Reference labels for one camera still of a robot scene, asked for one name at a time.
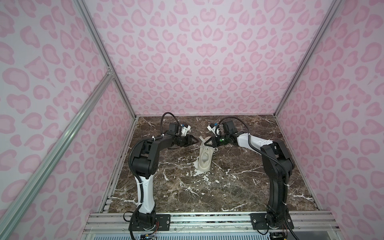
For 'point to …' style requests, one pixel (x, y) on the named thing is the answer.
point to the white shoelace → (203, 140)
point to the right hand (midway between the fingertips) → (207, 142)
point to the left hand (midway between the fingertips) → (197, 139)
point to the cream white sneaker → (205, 156)
